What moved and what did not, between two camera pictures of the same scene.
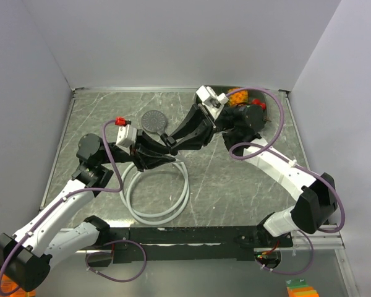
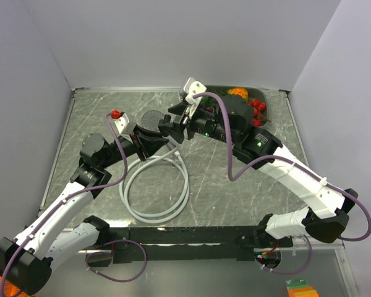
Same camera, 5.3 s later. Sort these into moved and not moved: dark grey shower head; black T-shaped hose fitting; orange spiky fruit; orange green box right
Moved: black T-shaped hose fitting
Not moved: dark grey shower head; orange spiky fruit; orange green box right
